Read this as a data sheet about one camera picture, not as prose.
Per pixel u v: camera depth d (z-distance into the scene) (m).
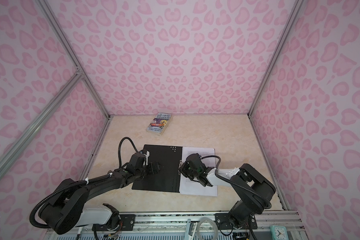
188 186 0.82
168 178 0.89
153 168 0.79
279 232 0.69
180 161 0.94
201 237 0.69
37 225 0.40
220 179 0.49
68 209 0.42
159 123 1.13
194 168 0.70
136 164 0.69
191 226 0.70
